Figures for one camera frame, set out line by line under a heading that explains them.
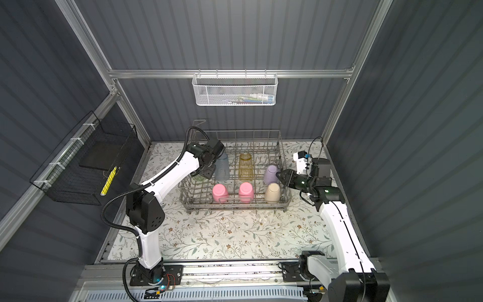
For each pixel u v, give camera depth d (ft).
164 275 2.37
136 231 1.77
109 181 2.28
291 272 2.42
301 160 2.26
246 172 3.42
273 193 2.71
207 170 2.59
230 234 2.77
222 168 3.03
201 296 2.29
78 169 2.37
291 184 2.15
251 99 3.00
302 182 2.11
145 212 1.59
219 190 2.72
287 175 2.19
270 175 2.94
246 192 2.71
